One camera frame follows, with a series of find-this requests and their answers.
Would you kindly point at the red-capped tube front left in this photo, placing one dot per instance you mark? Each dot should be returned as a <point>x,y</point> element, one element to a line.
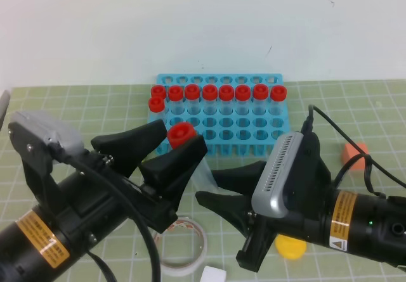
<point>157,108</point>

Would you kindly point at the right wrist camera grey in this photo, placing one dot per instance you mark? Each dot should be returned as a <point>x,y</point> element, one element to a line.
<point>267,199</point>

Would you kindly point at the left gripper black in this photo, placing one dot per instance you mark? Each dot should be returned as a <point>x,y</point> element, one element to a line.
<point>80,197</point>

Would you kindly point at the grey object at left edge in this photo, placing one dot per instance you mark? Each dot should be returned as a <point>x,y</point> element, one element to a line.
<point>4,103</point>

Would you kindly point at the red-capped clear tube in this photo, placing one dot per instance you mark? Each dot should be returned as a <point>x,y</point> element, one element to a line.
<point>184,137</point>

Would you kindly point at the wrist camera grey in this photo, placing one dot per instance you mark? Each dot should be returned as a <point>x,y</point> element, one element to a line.
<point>32,131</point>
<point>267,199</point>

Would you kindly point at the yellow rubber duck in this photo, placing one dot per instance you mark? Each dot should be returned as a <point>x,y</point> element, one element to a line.
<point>290,248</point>

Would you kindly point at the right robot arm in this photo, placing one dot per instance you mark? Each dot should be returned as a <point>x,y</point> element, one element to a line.
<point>367,226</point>

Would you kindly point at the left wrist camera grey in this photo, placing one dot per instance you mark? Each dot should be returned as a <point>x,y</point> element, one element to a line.
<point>32,131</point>

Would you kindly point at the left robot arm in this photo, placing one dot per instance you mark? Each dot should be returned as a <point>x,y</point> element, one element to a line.
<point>49,270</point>

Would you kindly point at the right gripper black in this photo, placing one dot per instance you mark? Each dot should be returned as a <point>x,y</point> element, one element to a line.
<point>304,195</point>

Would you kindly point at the white cube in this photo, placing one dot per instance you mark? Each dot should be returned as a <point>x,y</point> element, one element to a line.
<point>212,274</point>

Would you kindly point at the blue test tube rack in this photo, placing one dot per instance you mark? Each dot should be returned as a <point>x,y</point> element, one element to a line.
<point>229,130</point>

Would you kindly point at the red-capped tube row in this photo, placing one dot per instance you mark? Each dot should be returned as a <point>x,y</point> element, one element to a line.
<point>209,94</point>
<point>278,95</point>
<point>158,91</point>
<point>260,94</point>
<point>175,95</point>
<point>226,94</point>
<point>192,93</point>
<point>243,94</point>

